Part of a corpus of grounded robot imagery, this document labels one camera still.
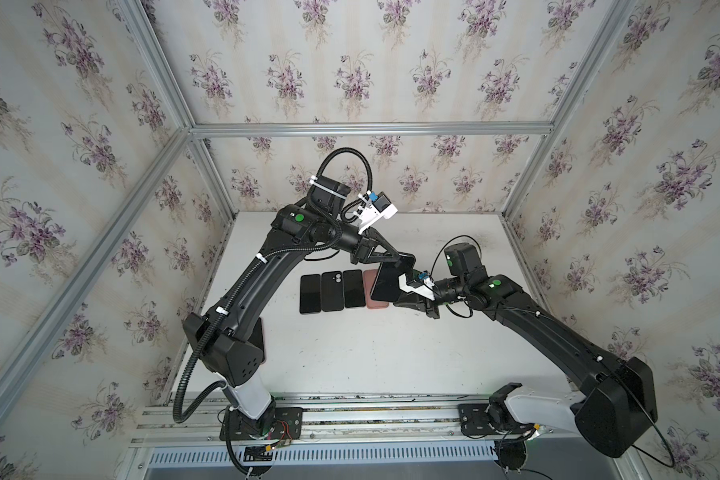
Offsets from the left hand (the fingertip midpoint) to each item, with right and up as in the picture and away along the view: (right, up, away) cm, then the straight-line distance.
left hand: (397, 253), depth 63 cm
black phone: (-2, -7, 0) cm, 7 cm away
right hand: (0, -11, +9) cm, 15 cm away
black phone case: (-17, -14, +33) cm, 40 cm away
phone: (-25, -15, +34) cm, 45 cm away
